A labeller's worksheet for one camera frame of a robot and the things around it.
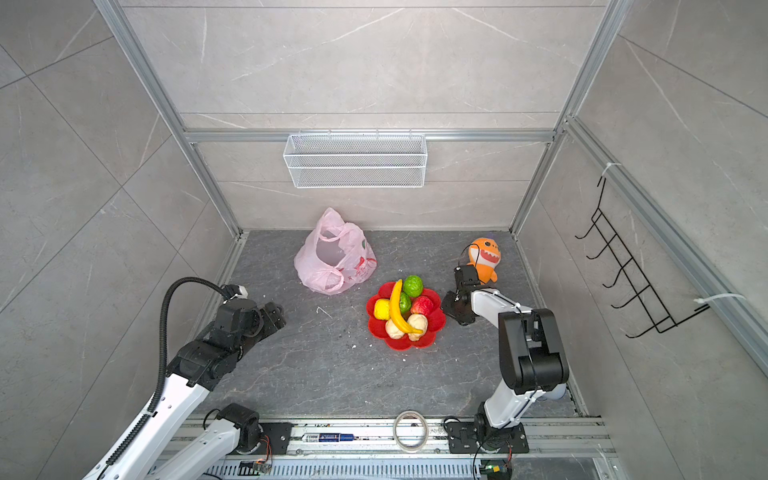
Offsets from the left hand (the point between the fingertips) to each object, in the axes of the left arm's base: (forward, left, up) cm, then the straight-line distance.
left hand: (271, 307), depth 76 cm
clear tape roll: (-31, -36, -19) cm, 51 cm away
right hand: (+9, -51, -18) cm, 54 cm away
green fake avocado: (+7, -36, -13) cm, 39 cm away
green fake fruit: (+12, -38, -10) cm, 42 cm away
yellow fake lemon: (+6, -28, -13) cm, 32 cm away
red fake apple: (+7, -41, -14) cm, 44 cm away
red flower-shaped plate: (+1, -27, -17) cm, 32 cm away
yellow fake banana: (+3, -33, -10) cm, 34 cm away
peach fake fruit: (+1, -40, -13) cm, 42 cm away
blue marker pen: (-27, -14, -18) cm, 36 cm away
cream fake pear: (-1, -32, -14) cm, 34 cm away
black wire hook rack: (-9, -86, +13) cm, 87 cm away
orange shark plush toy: (+25, -66, -11) cm, 71 cm away
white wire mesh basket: (+50, -21, +11) cm, 55 cm away
